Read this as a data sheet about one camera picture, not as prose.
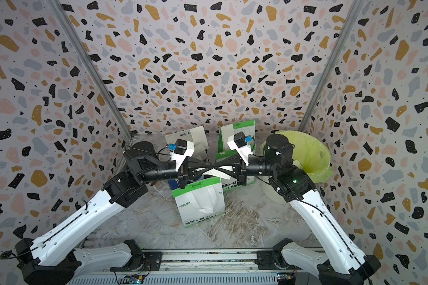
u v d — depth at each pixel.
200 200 0.71
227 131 0.92
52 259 0.38
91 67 0.86
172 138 0.87
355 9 0.72
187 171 0.47
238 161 0.50
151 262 0.73
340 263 0.37
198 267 0.73
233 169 0.51
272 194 0.95
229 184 0.91
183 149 0.44
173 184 0.87
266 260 0.75
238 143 0.46
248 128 0.95
